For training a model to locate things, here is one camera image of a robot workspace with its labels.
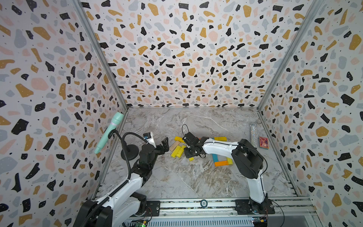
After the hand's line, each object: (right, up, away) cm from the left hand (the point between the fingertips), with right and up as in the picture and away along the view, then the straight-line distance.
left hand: (163, 139), depth 84 cm
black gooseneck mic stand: (-24, -10, +12) cm, 28 cm away
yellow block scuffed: (+38, -2, +20) cm, 43 cm away
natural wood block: (+5, -6, +14) cm, 16 cm away
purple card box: (+68, -5, +16) cm, 70 cm away
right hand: (+15, -11, +10) cm, 22 cm away
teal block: (+33, -14, +8) cm, 36 cm away
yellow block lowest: (+17, -14, +7) cm, 23 cm away
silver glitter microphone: (+63, +1, +19) cm, 66 cm away
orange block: (+21, +1, -8) cm, 23 cm away
